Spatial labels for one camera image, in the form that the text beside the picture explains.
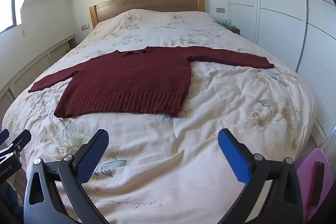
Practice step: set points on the low white slatted cabinet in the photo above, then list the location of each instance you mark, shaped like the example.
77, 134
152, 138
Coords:
31, 69

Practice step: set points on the wooden headboard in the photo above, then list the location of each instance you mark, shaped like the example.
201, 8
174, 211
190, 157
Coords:
147, 2

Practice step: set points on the dark blue cloth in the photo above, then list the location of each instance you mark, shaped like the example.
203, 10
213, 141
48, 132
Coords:
11, 197

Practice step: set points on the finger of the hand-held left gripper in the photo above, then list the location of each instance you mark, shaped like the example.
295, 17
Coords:
3, 134
19, 144

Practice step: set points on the floral white duvet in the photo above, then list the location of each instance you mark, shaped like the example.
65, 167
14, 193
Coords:
210, 108

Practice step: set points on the pink board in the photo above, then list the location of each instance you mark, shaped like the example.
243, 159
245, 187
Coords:
302, 174

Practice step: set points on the wooden nightstand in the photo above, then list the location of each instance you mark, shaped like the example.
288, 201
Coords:
234, 29

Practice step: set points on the dark red flat case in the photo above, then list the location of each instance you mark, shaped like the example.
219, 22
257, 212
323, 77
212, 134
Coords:
316, 184

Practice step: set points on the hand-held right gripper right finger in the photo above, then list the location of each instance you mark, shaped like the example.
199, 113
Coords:
233, 158

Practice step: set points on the wall switch plate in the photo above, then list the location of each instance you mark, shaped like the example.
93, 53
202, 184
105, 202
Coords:
85, 27
220, 9

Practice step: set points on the white wardrobe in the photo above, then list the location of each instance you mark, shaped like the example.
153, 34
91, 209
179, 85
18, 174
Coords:
275, 3

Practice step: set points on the dark red knit sweater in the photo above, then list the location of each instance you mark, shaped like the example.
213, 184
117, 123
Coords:
131, 82

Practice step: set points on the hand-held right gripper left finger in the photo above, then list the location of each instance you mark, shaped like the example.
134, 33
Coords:
92, 157

